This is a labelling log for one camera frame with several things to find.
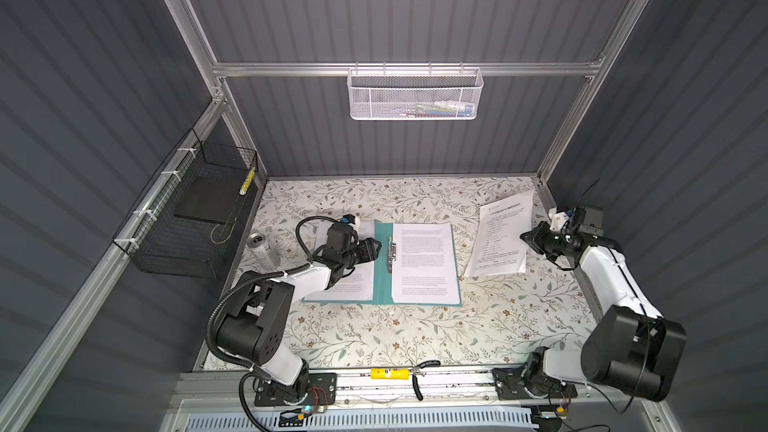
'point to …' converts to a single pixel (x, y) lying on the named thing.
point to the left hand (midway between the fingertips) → (374, 244)
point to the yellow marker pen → (247, 182)
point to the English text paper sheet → (359, 285)
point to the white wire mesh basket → (415, 93)
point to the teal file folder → (382, 292)
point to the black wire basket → (182, 223)
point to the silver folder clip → (391, 254)
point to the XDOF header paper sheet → (425, 270)
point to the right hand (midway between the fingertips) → (527, 237)
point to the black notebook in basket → (212, 198)
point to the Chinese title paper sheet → (497, 245)
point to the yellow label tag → (390, 373)
